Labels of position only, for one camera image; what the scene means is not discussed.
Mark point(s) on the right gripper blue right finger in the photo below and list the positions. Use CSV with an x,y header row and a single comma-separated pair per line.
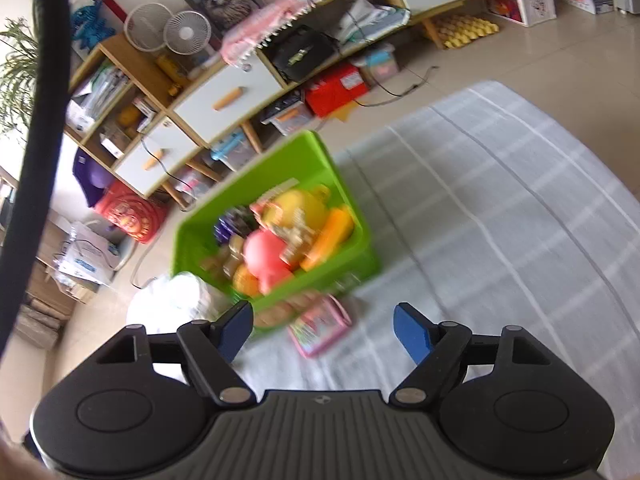
x,y
417,334

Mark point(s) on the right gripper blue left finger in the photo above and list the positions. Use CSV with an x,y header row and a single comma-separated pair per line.
x,y
232,330

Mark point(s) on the pink pig toy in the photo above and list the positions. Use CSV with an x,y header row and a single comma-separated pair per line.
x,y
261,254

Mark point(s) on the pink small toy box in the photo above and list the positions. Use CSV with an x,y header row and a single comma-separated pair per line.
x,y
325,321

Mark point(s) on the purple toy grapes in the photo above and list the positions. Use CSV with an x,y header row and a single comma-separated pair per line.
x,y
238,221

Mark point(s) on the yellow plastic bowl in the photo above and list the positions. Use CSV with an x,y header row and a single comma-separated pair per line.
x,y
279,210

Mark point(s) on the red printed bucket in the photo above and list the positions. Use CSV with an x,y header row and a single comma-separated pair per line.
x,y
139,218

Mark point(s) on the grey checked table cloth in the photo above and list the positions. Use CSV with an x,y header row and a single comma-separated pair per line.
x,y
483,208

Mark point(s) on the white blue shopping bag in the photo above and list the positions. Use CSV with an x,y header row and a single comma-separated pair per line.
x,y
87,255

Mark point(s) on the clear box with blue lid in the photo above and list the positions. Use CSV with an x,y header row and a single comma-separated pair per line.
x,y
234,150

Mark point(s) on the green plastic storage bin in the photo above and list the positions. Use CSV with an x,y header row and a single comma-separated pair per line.
x,y
302,161

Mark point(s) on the wooden cabinet with white drawers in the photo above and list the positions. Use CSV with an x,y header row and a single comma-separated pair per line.
x,y
147,101

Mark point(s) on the red cardboard box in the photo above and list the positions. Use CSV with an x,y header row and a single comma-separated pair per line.
x,y
334,88

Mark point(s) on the black case on shelf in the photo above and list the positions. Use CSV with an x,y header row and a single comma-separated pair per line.
x,y
299,51

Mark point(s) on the pink lace cloth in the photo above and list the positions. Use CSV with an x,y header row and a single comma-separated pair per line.
x,y
310,0

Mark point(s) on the white desk fan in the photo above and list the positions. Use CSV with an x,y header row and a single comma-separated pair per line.
x,y
187,33

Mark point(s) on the yellow egg tray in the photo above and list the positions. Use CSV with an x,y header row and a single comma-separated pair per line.
x,y
455,31

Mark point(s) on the white red toy box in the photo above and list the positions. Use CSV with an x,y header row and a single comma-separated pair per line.
x,y
527,13

